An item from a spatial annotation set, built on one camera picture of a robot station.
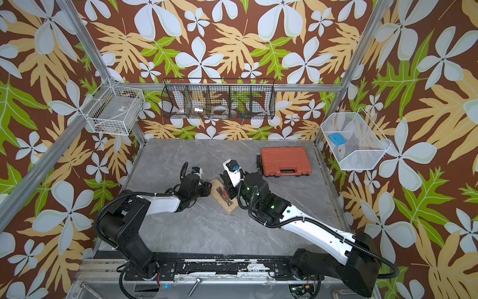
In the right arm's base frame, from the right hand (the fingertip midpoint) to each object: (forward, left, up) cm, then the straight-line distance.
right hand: (222, 173), depth 71 cm
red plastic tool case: (+25, -30, -24) cm, 46 cm away
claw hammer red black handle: (-9, -2, -1) cm, 9 cm away
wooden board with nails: (+5, +5, -22) cm, 23 cm away
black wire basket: (+46, +4, +4) cm, 46 cm away
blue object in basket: (+22, -53, -3) cm, 57 cm away
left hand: (+11, +10, -26) cm, 30 cm away
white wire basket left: (+31, +51, +7) cm, 60 cm away
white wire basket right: (+14, -61, +1) cm, 62 cm away
